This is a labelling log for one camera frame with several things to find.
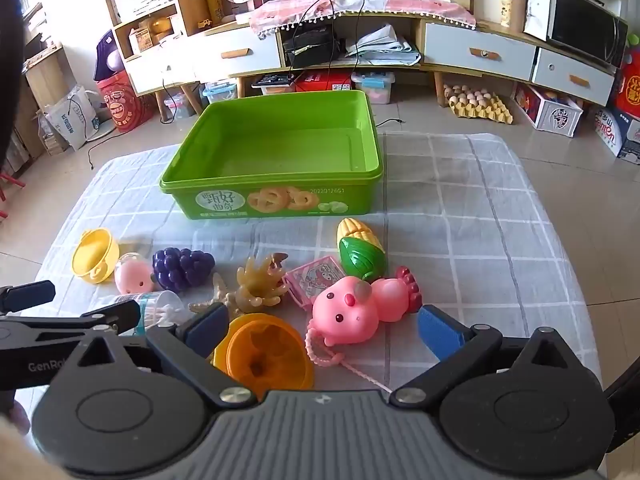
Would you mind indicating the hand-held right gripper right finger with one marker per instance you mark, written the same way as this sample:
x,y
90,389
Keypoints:
x,y
440,332

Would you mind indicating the green plastic box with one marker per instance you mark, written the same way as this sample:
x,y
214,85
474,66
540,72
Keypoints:
x,y
280,160

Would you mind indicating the clear cotton swab jar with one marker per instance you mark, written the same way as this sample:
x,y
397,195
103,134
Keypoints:
x,y
160,305

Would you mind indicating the clear box blue lid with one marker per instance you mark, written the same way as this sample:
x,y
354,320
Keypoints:
x,y
375,87

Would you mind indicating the person's left hand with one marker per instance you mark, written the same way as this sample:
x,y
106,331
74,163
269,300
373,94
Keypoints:
x,y
15,417

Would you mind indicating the purple plastic object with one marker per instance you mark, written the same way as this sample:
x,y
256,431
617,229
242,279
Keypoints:
x,y
106,52

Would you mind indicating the yellow toy pot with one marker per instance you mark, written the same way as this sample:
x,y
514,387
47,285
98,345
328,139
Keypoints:
x,y
92,255

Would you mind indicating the pink toy pig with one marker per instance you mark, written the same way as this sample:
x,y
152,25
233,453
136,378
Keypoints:
x,y
345,315

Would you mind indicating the yellow round ornament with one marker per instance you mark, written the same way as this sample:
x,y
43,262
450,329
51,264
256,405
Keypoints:
x,y
160,25

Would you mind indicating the wooden shelf cabinet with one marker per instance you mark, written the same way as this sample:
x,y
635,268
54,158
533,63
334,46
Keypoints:
x,y
150,67

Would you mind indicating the red flat box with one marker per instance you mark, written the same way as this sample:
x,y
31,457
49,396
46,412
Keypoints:
x,y
325,81

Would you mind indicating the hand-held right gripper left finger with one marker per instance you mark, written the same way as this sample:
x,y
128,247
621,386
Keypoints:
x,y
207,327

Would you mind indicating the toy corn with green husk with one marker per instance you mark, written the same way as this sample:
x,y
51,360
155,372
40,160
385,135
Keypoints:
x,y
360,255

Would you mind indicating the black bag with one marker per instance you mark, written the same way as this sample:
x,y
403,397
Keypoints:
x,y
310,47

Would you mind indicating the red gift box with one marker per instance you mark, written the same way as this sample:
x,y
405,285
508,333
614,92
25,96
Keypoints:
x,y
630,92

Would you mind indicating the yellow toy car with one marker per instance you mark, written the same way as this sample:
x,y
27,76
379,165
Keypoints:
x,y
204,23

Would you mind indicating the brown toy octopus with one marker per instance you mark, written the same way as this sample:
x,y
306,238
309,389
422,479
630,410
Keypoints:
x,y
257,280

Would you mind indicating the white plastic crate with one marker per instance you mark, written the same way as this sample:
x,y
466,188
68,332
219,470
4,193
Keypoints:
x,y
550,112

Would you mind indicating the dark cloth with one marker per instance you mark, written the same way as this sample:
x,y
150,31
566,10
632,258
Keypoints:
x,y
7,60

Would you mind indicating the white printed bag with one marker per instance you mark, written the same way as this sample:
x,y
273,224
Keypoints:
x,y
72,117

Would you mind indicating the small cardboard box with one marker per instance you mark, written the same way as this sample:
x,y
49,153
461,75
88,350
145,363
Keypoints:
x,y
140,39

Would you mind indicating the tan toy starfish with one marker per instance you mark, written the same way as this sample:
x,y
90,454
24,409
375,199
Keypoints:
x,y
220,295

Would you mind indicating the wooden tv cabinet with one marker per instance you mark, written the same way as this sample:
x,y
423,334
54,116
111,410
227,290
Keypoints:
x,y
480,52

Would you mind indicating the black microwave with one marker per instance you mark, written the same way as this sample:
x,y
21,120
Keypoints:
x,y
585,27

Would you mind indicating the light wooden desk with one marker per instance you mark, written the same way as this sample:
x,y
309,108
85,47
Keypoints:
x,y
42,90

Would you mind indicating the cream fuzzy sleeve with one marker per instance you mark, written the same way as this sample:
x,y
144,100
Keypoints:
x,y
25,455

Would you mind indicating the pink card box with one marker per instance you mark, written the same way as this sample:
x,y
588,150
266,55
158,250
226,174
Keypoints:
x,y
315,277

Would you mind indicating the pink tasselled cloth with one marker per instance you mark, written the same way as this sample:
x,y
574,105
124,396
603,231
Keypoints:
x,y
390,5

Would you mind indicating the pink capsule ball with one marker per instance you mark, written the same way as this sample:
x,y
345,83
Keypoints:
x,y
131,275

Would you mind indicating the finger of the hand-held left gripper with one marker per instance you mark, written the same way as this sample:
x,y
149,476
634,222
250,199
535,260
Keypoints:
x,y
115,317
30,296

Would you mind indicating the grey checked tablecloth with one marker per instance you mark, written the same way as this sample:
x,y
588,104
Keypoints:
x,y
475,210

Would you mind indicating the blue white carton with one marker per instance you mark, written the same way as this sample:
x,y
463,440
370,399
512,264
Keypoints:
x,y
615,132

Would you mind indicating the red printed bucket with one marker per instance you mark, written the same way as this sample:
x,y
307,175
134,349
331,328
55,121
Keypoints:
x,y
122,102

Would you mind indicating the yellow egg tray with eggs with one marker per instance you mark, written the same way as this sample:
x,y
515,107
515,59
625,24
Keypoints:
x,y
480,105

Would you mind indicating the purple toy grapes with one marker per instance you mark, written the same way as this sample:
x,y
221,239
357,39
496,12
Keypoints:
x,y
182,267

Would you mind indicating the pile of white bags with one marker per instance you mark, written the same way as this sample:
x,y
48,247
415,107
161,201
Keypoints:
x,y
382,45

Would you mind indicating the small clear storage box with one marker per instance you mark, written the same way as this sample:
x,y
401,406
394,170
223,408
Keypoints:
x,y
179,107

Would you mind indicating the clear box with black keyboard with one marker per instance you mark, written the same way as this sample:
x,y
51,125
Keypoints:
x,y
272,82

